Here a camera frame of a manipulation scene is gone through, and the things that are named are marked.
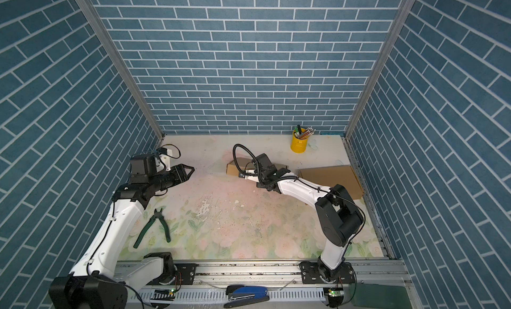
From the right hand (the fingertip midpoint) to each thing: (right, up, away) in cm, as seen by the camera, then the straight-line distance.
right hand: (262, 168), depth 92 cm
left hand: (-28, +1, -14) cm, 32 cm away
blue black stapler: (-7, -42, -24) cm, 49 cm away
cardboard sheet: (-14, 0, -1) cm, 14 cm away
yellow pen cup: (+19, +11, +15) cm, 27 cm away
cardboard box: (+41, -4, +8) cm, 42 cm away
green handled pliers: (-46, -20, -4) cm, 51 cm away
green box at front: (+41, -43, -24) cm, 64 cm away
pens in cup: (+21, +18, +14) cm, 31 cm away
